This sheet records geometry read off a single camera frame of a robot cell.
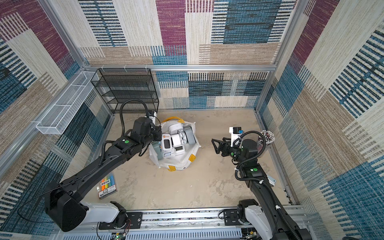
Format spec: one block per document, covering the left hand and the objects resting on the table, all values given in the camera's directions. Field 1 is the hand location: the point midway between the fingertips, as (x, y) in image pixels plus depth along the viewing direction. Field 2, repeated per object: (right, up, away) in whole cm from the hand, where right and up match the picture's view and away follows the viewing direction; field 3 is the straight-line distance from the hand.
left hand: (160, 127), depth 80 cm
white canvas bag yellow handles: (+9, -20, +10) cm, 24 cm away
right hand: (+30, -7, -1) cm, 31 cm away
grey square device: (+16, -7, +10) cm, 20 cm away
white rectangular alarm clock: (+9, -6, +10) cm, 14 cm away
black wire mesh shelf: (-31, +27, +30) cm, 51 cm away
